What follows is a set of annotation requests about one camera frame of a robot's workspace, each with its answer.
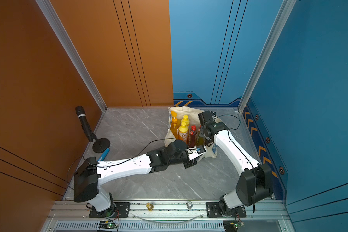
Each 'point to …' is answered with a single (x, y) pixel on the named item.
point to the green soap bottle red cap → (199, 140)
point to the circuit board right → (232, 225)
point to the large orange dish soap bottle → (175, 124)
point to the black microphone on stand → (102, 145)
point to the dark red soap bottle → (192, 136)
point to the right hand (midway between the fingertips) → (207, 132)
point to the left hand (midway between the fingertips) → (202, 151)
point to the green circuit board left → (108, 224)
